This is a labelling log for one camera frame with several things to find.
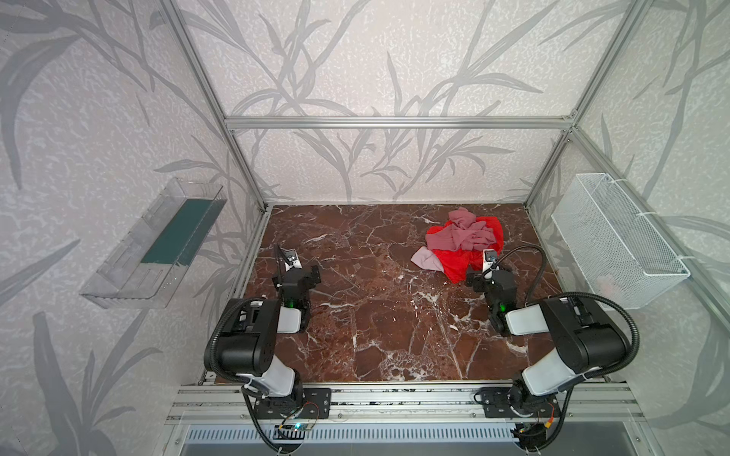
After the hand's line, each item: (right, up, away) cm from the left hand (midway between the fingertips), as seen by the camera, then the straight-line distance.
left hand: (299, 255), depth 94 cm
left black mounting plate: (+8, -36, -21) cm, 43 cm away
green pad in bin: (-18, +8, -28) cm, 35 cm away
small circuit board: (+7, -41, -23) cm, 48 cm away
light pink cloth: (+43, -2, +8) cm, 44 cm away
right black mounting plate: (+61, -36, -21) cm, 74 cm away
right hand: (+63, 0, +1) cm, 63 cm away
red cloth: (+53, -3, +2) cm, 53 cm away
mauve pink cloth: (+56, +8, +5) cm, 57 cm away
